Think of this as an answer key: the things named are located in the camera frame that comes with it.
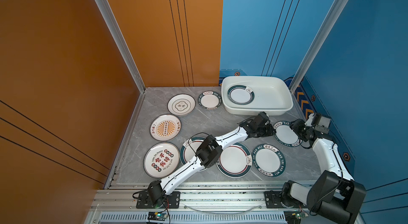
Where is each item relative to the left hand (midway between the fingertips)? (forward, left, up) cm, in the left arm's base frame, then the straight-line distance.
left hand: (278, 132), depth 94 cm
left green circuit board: (-41, +64, -5) cm, 76 cm away
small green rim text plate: (+27, +41, -3) cm, 49 cm away
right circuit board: (-41, +2, -5) cm, 41 cm away
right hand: (-1, -3, +11) cm, 11 cm away
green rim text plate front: (-16, +9, -2) cm, 19 cm away
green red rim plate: (-10, +53, -3) cm, 54 cm away
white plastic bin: (+32, -5, -2) cm, 33 cm away
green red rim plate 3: (+30, +19, 0) cm, 35 cm away
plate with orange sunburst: (+4, +69, -4) cm, 69 cm away
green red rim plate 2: (-17, +27, -2) cm, 32 cm away
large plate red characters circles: (-16, +67, -3) cm, 69 cm away
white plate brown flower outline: (+22, +61, -2) cm, 65 cm away
